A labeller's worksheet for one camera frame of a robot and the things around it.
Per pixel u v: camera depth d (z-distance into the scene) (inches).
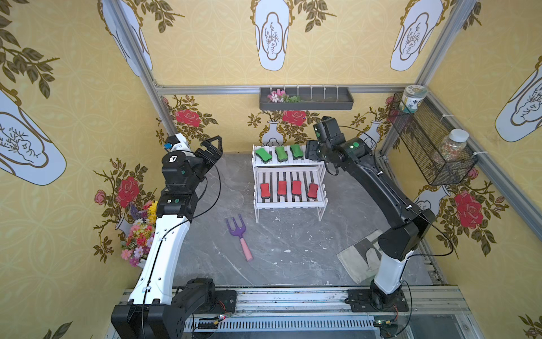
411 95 33.5
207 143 23.8
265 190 35.2
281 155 32.0
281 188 35.3
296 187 35.7
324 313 28.4
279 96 34.5
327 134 22.7
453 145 25.6
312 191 35.5
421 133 35.8
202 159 22.2
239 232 35.7
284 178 37.3
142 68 33.2
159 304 14.9
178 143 23.7
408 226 17.5
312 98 36.3
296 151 32.3
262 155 32.3
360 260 32.8
